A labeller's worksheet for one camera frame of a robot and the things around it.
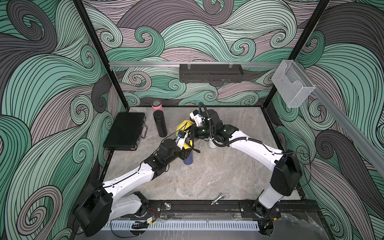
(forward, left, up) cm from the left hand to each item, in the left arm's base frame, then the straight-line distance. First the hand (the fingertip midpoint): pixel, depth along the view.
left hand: (189, 141), depth 79 cm
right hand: (0, +5, +6) cm, 8 cm away
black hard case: (+14, +43, -12) cm, 47 cm away
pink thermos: (+24, +21, +4) cm, 32 cm away
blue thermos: (-3, 0, -16) cm, 16 cm away
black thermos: (+16, +18, -5) cm, 25 cm away
